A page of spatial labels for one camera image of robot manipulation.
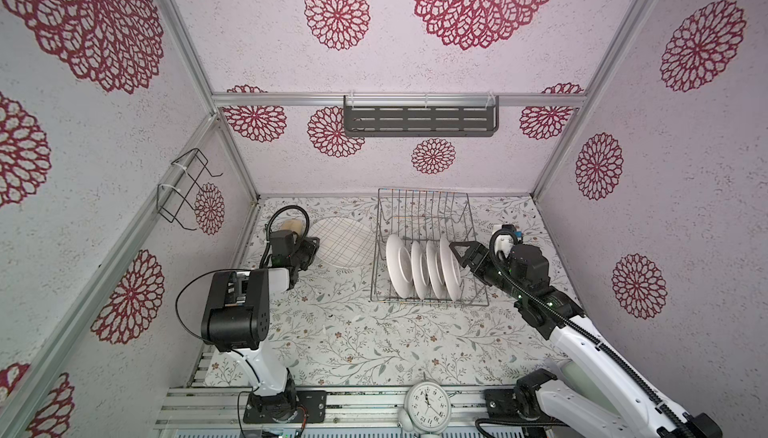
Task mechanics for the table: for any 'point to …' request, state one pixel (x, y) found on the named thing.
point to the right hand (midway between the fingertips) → (457, 246)
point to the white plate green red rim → (400, 265)
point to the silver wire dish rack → (423, 216)
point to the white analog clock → (427, 409)
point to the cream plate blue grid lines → (344, 242)
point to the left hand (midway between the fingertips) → (320, 243)
